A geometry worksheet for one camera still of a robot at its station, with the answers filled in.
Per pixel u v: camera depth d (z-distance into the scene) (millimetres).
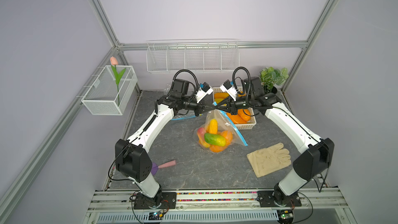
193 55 1002
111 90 838
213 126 845
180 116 1032
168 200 735
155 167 843
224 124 727
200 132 840
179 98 620
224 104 682
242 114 687
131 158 436
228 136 776
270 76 912
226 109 692
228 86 646
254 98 600
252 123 958
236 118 992
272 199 733
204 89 655
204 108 667
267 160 860
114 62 797
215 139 781
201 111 681
